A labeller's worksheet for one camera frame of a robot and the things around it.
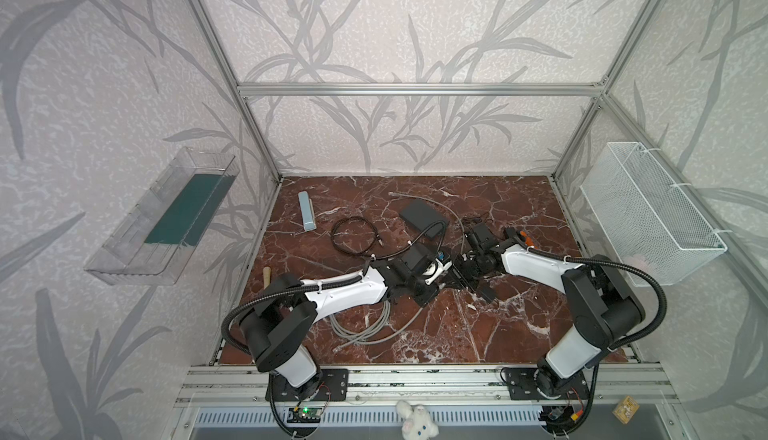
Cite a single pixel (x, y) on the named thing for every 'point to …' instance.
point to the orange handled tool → (528, 240)
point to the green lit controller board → (304, 414)
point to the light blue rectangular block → (307, 211)
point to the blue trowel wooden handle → (266, 276)
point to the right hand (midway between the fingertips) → (438, 271)
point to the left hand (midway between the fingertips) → (438, 282)
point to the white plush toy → (417, 424)
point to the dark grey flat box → (424, 215)
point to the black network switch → (456, 275)
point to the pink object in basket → (639, 261)
